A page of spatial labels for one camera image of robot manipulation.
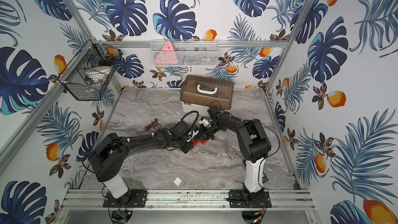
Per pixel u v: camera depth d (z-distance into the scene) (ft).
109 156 1.59
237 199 2.41
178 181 2.57
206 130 2.74
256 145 1.70
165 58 2.93
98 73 2.62
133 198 2.43
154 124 3.25
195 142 2.93
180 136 2.29
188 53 3.03
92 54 3.11
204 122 2.96
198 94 2.98
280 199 2.47
